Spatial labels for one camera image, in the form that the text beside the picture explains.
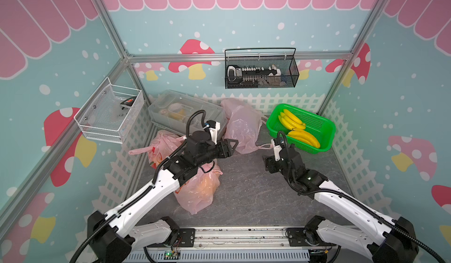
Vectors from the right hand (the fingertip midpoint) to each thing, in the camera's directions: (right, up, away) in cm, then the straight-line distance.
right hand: (268, 154), depth 80 cm
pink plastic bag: (-32, -16, -4) cm, 36 cm away
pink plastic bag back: (-10, +14, +12) cm, 21 cm away
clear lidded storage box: (-51, +22, +17) cm, 58 cm away
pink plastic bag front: (-49, +5, +5) cm, 50 cm away
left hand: (-17, +5, -9) cm, 19 cm away
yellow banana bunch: (+20, +17, +27) cm, 37 cm away
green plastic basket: (+41, +12, +30) cm, 52 cm away
